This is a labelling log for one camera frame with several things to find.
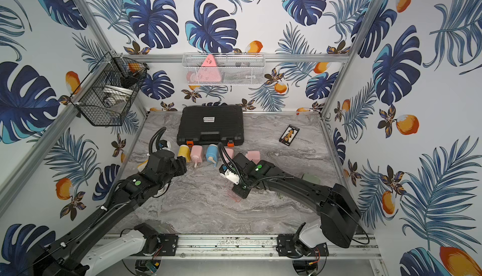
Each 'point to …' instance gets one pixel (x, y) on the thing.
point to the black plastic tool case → (211, 124)
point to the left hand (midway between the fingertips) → (180, 157)
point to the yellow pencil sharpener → (184, 150)
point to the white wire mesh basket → (224, 68)
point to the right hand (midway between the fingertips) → (238, 184)
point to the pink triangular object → (208, 72)
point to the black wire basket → (104, 97)
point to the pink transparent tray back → (233, 195)
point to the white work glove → (141, 167)
